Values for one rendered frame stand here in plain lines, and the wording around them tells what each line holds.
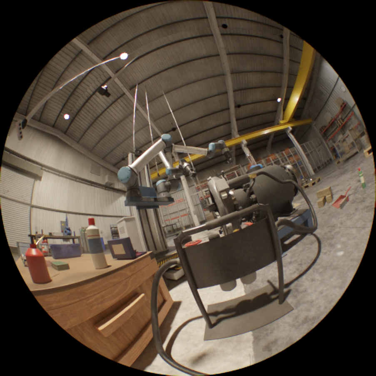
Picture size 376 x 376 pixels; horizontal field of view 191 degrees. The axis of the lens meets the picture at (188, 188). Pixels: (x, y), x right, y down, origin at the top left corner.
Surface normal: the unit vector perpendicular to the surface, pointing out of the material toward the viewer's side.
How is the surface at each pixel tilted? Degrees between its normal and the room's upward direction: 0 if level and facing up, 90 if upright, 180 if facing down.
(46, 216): 90
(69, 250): 90
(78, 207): 90
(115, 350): 90
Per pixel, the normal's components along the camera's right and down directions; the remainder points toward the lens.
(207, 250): -0.19, -0.25
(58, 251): 0.93, -0.34
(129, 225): 0.77, -0.40
